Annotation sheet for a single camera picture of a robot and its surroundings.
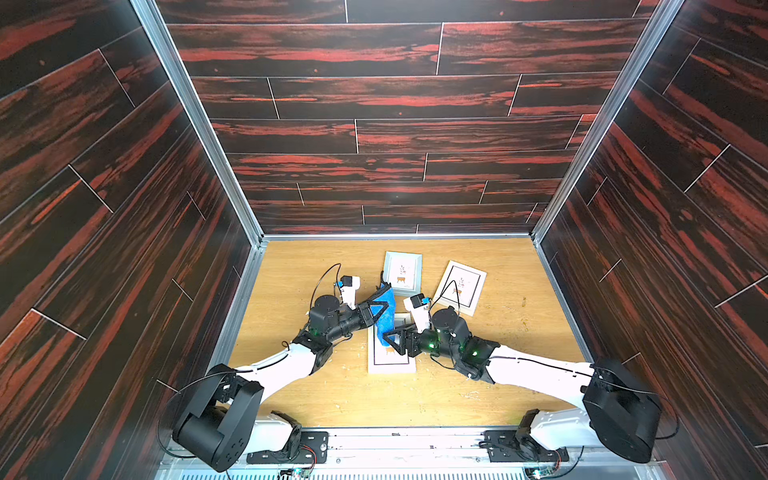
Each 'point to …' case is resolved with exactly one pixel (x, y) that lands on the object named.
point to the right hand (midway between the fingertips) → (393, 328)
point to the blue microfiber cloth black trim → (387, 323)
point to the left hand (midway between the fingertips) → (389, 307)
